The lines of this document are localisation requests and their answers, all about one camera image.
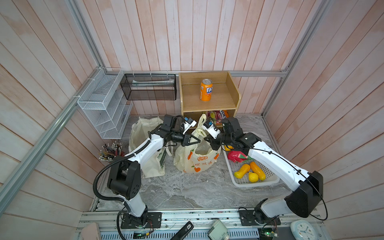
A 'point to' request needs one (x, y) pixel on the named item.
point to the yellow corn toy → (240, 173)
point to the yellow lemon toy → (253, 177)
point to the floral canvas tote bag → (153, 164)
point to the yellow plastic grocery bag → (196, 158)
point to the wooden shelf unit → (215, 94)
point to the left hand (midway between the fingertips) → (198, 144)
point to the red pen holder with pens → (108, 152)
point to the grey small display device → (218, 231)
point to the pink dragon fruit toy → (237, 157)
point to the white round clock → (302, 230)
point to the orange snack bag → (226, 114)
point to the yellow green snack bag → (213, 115)
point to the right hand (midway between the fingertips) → (205, 137)
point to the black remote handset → (184, 232)
